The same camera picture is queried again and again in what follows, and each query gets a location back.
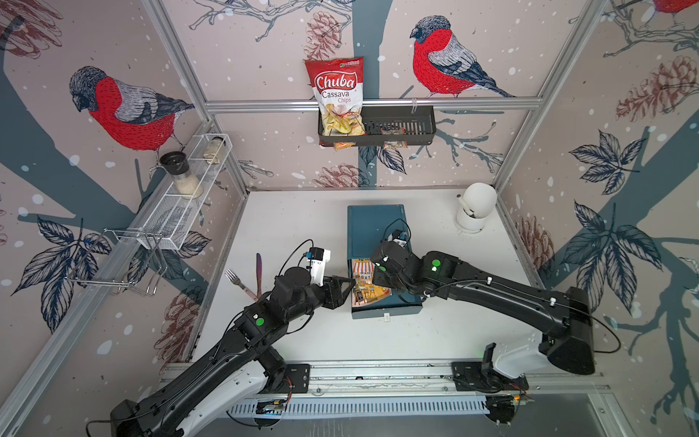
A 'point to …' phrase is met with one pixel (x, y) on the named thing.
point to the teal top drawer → (394, 304)
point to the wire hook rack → (148, 269)
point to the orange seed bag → (365, 289)
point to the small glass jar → (212, 153)
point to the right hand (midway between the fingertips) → (373, 273)
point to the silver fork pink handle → (234, 278)
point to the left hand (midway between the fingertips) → (354, 278)
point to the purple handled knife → (258, 269)
